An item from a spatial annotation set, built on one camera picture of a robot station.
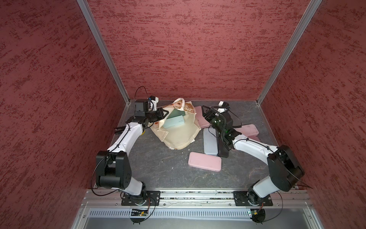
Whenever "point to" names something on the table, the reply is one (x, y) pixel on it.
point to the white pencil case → (210, 144)
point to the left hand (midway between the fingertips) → (167, 114)
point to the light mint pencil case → (174, 121)
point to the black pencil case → (222, 150)
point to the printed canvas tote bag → (177, 137)
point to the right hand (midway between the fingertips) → (201, 110)
